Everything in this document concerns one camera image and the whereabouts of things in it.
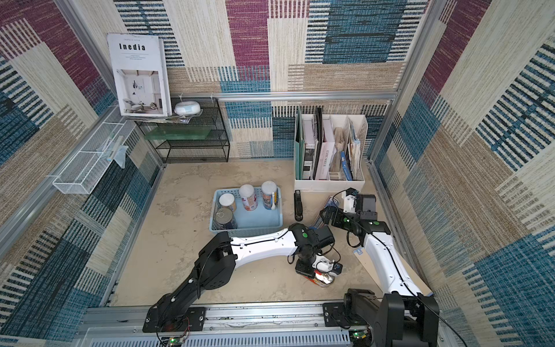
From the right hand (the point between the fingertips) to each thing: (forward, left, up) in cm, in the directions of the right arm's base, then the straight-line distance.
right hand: (331, 212), depth 85 cm
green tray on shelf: (+32, +63, +14) cm, 73 cm away
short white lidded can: (+10, +43, -6) cm, 45 cm away
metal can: (0, +42, -2) cm, 42 cm away
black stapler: (+9, +12, -9) cm, 18 cm away
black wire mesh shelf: (+45, +54, -6) cm, 70 cm away
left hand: (-16, +7, -11) cm, 21 cm away
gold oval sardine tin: (-22, +5, -9) cm, 24 cm away
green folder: (+43, +9, -5) cm, 44 cm away
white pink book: (+25, -1, 0) cm, 25 cm away
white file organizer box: (+22, -11, -1) cm, 25 cm away
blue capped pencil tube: (0, +4, -9) cm, 9 cm away
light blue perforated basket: (+8, +36, -12) cm, 39 cm away
